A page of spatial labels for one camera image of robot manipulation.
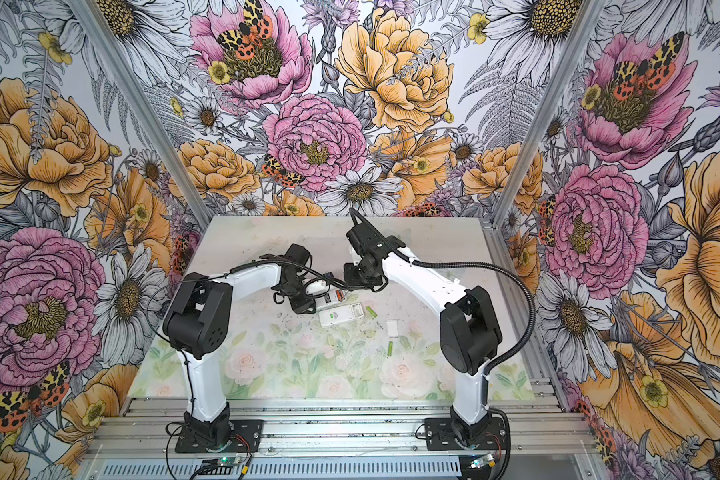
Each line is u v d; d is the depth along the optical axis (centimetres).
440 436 73
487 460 72
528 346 48
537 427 98
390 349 89
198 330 53
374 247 64
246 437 73
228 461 71
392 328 94
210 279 57
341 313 95
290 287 84
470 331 48
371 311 97
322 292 87
